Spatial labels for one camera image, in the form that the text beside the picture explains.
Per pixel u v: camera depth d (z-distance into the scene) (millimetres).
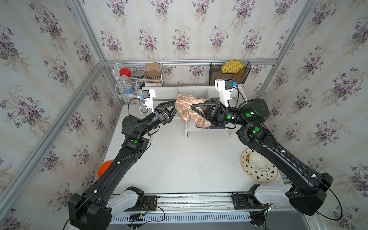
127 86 904
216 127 924
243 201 730
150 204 722
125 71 919
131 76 925
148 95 514
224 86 415
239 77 956
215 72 902
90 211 362
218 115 424
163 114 493
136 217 708
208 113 447
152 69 877
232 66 941
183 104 447
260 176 819
